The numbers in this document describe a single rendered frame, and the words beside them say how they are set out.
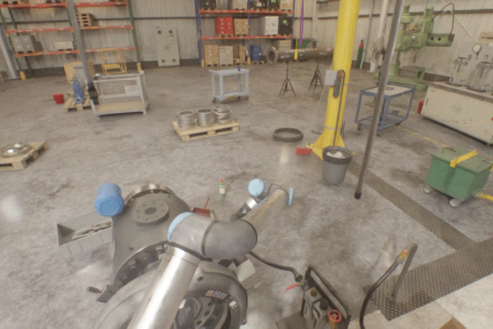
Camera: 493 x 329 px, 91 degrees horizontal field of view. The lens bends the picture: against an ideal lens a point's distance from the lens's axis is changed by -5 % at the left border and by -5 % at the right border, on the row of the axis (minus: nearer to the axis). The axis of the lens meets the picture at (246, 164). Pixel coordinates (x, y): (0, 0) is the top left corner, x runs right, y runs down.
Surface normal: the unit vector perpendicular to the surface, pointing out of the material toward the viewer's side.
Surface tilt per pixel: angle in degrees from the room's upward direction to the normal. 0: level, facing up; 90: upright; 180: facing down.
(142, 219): 0
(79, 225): 90
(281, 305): 0
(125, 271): 16
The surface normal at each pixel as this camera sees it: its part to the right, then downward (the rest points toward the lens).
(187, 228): -0.22, -0.55
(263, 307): -0.01, -0.88
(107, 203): 0.42, 0.42
